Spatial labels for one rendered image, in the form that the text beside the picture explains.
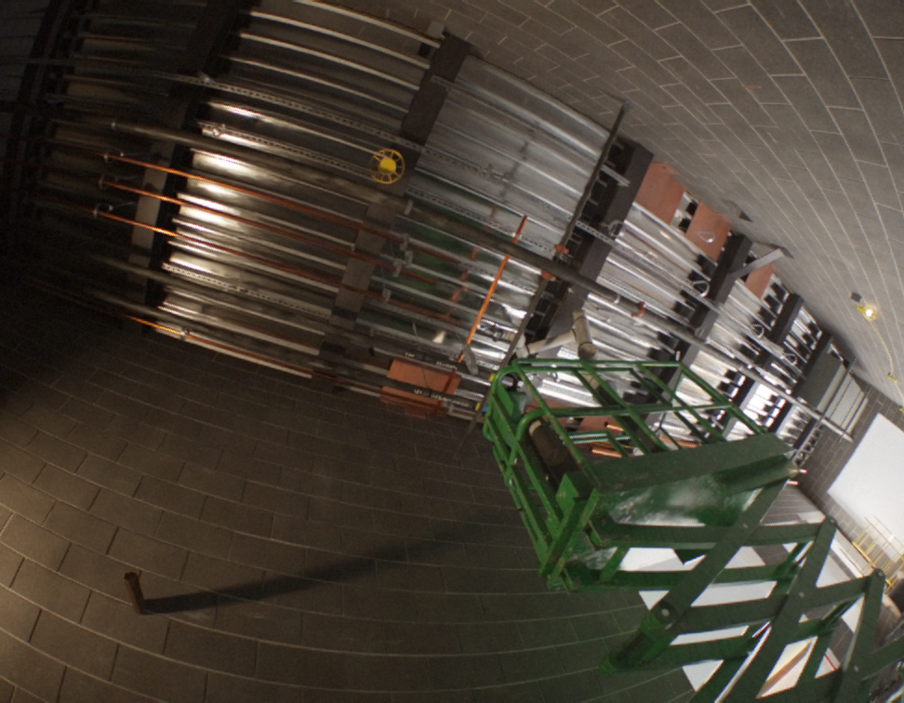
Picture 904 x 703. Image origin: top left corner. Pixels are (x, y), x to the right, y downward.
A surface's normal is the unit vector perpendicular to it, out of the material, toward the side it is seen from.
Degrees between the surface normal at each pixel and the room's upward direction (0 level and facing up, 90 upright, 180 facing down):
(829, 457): 90
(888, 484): 90
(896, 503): 90
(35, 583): 90
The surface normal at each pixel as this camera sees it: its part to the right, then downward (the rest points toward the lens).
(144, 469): 0.39, -0.86
